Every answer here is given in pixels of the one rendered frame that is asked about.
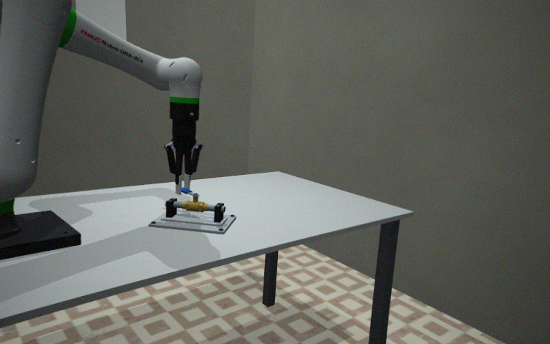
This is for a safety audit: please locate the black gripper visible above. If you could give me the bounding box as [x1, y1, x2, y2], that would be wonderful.
[164, 120, 203, 195]

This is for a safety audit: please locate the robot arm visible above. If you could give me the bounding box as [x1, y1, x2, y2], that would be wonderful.
[0, 0, 203, 239]

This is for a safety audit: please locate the brass ball valve with blue handle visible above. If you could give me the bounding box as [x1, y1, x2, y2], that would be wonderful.
[161, 188, 227, 226]

